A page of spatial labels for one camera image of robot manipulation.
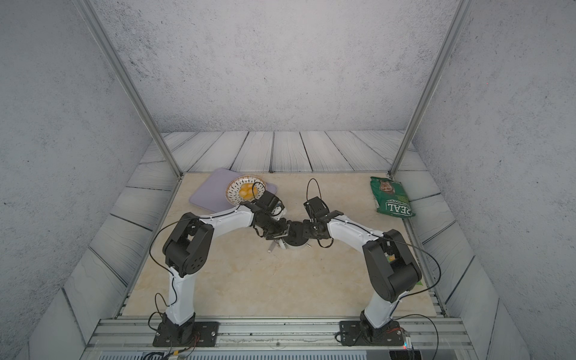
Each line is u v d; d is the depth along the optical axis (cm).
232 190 111
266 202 81
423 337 74
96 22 73
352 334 73
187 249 53
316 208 74
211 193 114
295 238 91
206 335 73
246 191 108
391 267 46
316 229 68
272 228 84
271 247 93
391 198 105
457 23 73
